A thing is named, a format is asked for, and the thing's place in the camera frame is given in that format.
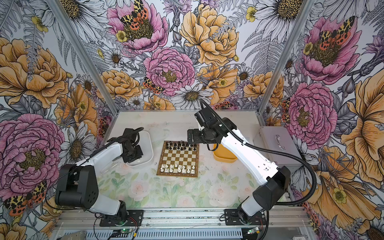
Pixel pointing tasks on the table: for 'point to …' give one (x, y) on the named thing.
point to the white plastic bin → (146, 143)
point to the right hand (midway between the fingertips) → (197, 143)
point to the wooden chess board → (179, 158)
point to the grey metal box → (277, 138)
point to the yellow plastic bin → (223, 154)
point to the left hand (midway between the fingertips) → (137, 161)
